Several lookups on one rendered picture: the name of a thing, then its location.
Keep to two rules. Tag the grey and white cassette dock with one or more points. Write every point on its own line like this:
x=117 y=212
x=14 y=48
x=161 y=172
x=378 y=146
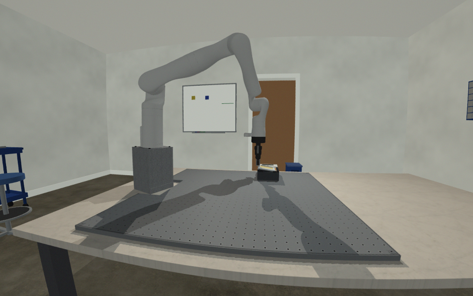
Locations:
x=268 y=175

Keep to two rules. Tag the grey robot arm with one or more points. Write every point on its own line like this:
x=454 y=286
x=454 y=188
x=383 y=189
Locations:
x=153 y=83

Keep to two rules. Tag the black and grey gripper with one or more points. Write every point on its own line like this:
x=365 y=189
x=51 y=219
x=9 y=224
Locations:
x=258 y=148

